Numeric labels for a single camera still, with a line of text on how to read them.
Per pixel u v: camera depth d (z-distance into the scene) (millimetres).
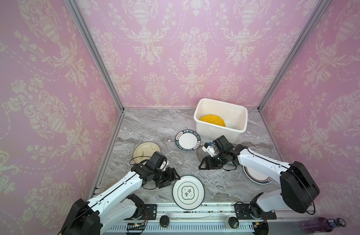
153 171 636
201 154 945
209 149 795
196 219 726
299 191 426
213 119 1095
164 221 636
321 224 638
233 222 642
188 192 796
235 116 1012
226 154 655
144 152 961
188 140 1025
